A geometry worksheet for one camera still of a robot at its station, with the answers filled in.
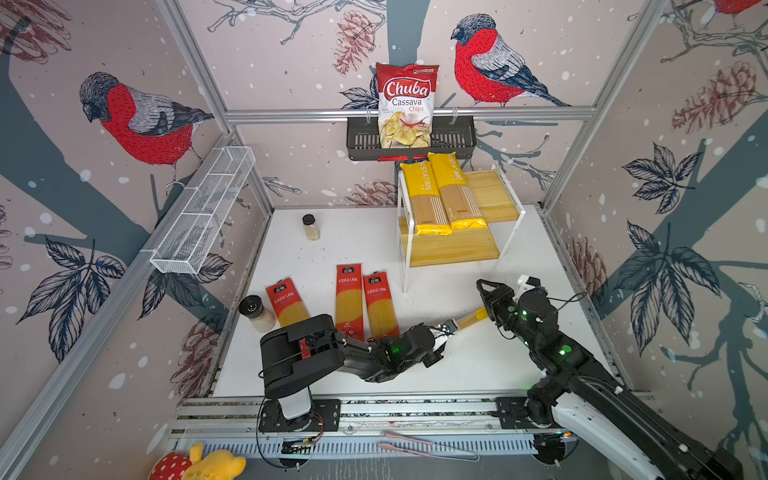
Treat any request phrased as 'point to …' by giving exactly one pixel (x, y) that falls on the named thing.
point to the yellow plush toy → (214, 465)
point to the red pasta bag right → (380, 309)
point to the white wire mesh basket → (181, 247)
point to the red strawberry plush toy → (171, 466)
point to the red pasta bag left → (286, 303)
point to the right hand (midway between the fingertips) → (473, 288)
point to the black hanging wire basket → (457, 134)
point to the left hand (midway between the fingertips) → (446, 335)
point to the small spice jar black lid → (311, 231)
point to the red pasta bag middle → (349, 316)
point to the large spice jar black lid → (252, 307)
